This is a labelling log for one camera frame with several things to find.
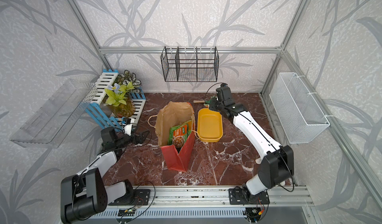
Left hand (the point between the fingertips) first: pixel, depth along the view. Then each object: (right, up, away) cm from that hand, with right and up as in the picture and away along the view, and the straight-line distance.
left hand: (142, 128), depth 86 cm
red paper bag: (+15, +8, +1) cm, 17 cm away
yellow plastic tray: (+40, 0, +13) cm, 42 cm away
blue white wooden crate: (-22, +8, -3) cm, 23 cm away
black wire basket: (+26, +43, +21) cm, 55 cm away
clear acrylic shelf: (-34, +5, -20) cm, 40 cm away
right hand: (+40, +16, -2) cm, 43 cm away
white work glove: (+68, -19, +1) cm, 71 cm away
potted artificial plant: (-14, +19, +2) cm, 23 cm away
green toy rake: (+40, +16, +30) cm, 52 cm away
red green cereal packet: (+20, -4, +3) cm, 21 cm away
